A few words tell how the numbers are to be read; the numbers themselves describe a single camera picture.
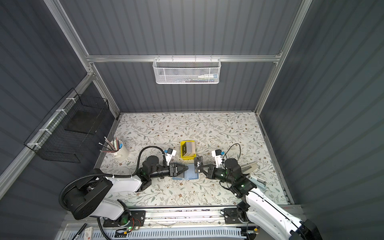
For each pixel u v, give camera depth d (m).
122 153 0.89
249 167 0.89
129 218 0.71
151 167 0.67
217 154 0.73
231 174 0.61
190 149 0.94
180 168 0.77
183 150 0.96
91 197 0.43
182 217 0.76
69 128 0.73
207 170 0.72
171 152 0.77
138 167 0.68
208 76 0.90
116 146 0.91
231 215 0.73
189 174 0.87
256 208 0.53
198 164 0.77
